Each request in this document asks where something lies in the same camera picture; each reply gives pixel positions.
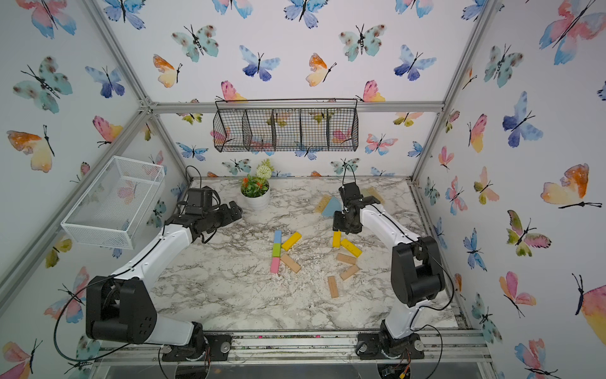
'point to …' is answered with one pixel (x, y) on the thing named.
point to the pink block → (274, 264)
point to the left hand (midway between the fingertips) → (235, 211)
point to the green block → (277, 252)
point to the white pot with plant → (256, 189)
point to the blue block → (278, 236)
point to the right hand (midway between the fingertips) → (340, 224)
